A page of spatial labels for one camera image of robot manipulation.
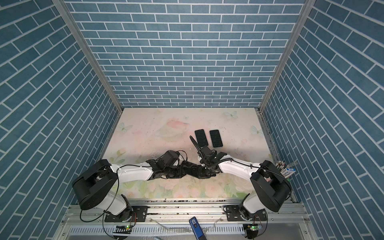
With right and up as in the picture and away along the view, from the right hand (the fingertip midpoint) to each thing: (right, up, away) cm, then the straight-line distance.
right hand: (196, 175), depth 84 cm
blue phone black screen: (+3, +18, +18) cm, 26 cm away
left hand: (-6, -1, +2) cm, 6 cm away
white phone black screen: (+13, +18, +21) cm, 31 cm away
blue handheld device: (+1, -19, -16) cm, 25 cm away
